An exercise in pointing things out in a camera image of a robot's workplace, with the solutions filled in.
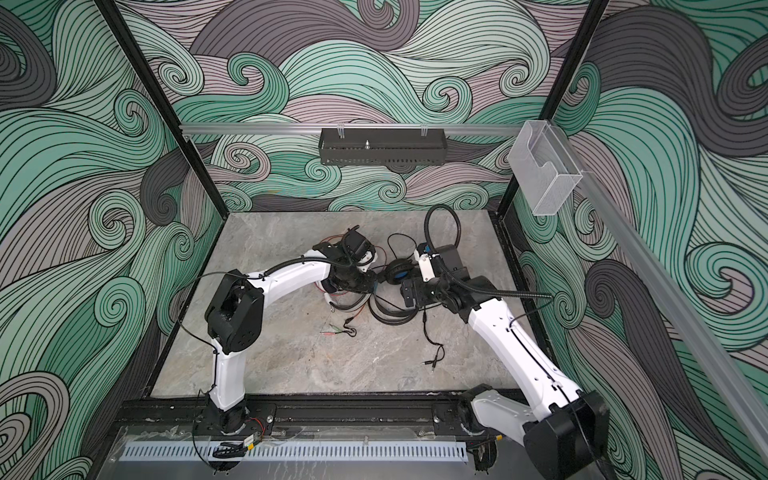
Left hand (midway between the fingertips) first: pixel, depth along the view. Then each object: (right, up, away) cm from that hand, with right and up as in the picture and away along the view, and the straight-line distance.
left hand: (374, 287), depth 90 cm
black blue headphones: (+8, +5, +3) cm, 10 cm away
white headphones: (-8, -6, -1) cm, 10 cm away
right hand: (+12, +2, -11) cm, 17 cm away
